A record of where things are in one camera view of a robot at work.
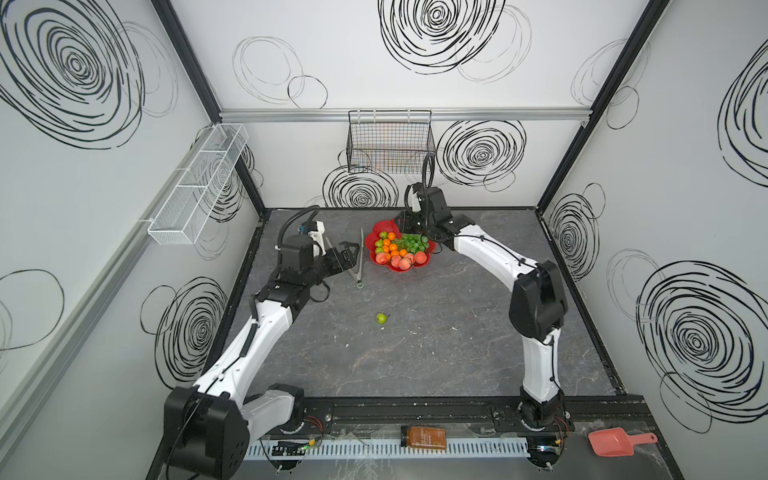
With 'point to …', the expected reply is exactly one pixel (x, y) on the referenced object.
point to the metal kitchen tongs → (359, 281)
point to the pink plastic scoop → (616, 442)
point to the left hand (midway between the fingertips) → (350, 249)
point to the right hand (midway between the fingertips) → (396, 218)
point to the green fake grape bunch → (412, 242)
